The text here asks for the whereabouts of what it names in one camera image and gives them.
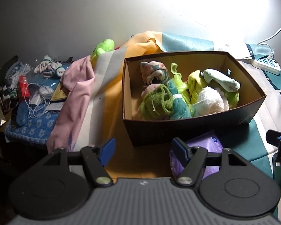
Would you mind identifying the dark green knit sock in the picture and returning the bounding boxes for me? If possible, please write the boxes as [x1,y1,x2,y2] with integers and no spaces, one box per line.
[140,84,173,120]

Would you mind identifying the white fluffy towel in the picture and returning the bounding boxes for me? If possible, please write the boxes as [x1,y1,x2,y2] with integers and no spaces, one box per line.
[195,86,229,116]

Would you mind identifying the neon green knotted cloth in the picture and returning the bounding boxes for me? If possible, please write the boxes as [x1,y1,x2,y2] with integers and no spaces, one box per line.
[170,62,190,105]

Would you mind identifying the pink teddy bear plush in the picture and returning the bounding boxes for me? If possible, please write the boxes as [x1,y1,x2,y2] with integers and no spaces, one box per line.
[141,84,160,99]

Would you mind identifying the mint green sock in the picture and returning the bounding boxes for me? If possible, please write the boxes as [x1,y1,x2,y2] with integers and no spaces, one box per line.
[203,69,241,92]

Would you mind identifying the floral patterned cloth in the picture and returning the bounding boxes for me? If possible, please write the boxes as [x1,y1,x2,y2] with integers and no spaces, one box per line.
[140,61,170,86]

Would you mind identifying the yellow fluffy towel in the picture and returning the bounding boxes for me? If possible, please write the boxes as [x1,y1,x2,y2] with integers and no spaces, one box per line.
[187,70,208,104]

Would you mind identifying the green cow plush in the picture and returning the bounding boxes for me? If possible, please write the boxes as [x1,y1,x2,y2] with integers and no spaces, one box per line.
[219,74,241,109]

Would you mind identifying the purple tissue pack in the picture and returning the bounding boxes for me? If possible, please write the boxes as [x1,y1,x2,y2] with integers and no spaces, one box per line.
[170,131,223,181]

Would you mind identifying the multicolour striped bed sheet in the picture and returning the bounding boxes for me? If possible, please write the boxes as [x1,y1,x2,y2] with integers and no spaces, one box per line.
[67,30,281,221]

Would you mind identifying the brown cardboard box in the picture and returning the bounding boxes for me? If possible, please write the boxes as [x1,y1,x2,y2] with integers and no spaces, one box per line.
[122,51,265,149]

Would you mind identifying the yellow book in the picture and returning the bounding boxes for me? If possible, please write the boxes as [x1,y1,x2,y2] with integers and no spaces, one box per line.
[51,82,69,102]

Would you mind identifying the blue flower patterned towel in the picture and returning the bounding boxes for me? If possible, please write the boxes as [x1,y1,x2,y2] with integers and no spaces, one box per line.
[5,102,60,144]

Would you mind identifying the pink cloth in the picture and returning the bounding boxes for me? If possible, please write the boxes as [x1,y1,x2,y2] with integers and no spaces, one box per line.
[46,56,95,153]

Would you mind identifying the white power strip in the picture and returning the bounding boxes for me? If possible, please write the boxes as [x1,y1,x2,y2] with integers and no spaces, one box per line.
[250,58,281,75]

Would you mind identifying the white gloves pair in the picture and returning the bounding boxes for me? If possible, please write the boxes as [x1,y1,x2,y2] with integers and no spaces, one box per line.
[34,55,65,78]

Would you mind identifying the green frog plush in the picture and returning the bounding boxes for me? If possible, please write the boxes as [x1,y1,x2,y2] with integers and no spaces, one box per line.
[91,39,115,58]

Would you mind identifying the black white striped socks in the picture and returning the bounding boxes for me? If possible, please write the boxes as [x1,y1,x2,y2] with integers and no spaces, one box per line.
[0,55,31,103]

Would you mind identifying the white charger with cable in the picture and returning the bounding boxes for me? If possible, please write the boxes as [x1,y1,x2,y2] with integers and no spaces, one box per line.
[24,83,54,118]

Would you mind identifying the white power cable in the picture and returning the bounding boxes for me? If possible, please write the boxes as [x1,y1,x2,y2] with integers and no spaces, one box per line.
[257,14,281,59]

